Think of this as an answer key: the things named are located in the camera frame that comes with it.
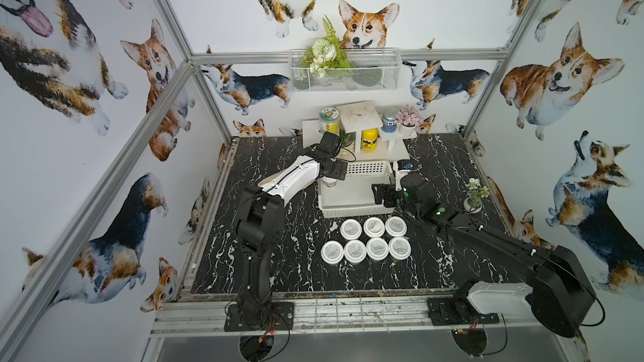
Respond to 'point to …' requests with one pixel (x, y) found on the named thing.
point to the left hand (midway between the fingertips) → (330, 162)
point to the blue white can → (389, 121)
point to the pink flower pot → (407, 119)
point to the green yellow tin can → (329, 121)
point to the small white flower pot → (475, 192)
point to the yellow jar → (369, 140)
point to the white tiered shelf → (355, 117)
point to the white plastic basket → (353, 196)
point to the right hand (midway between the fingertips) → (389, 177)
